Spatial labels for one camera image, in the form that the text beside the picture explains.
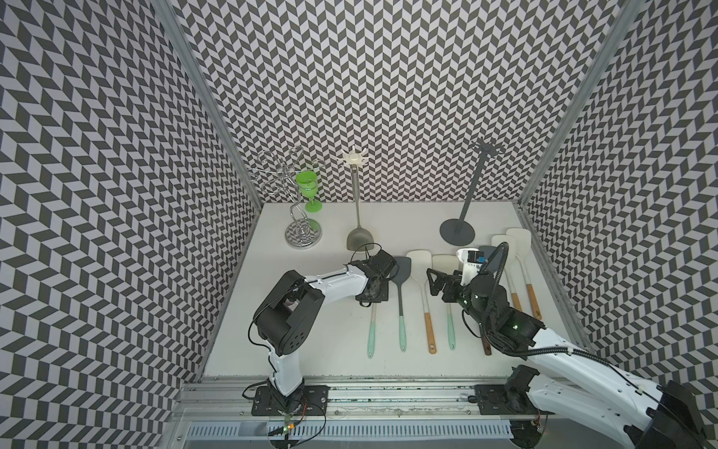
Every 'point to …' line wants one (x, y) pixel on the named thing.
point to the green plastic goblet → (308, 182)
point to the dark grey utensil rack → (461, 231)
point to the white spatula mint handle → (445, 264)
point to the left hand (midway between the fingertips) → (376, 297)
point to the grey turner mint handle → (402, 271)
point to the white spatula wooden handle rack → (420, 261)
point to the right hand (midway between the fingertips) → (440, 276)
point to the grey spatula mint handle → (487, 250)
